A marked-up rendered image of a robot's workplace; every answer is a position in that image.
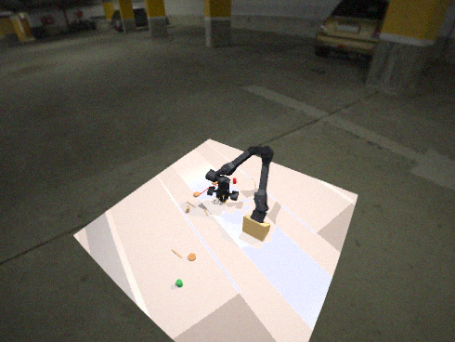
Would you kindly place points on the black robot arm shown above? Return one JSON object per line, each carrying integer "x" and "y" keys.
{"x": 260, "y": 197}

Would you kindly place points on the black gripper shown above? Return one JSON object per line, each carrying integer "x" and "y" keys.
{"x": 223, "y": 192}

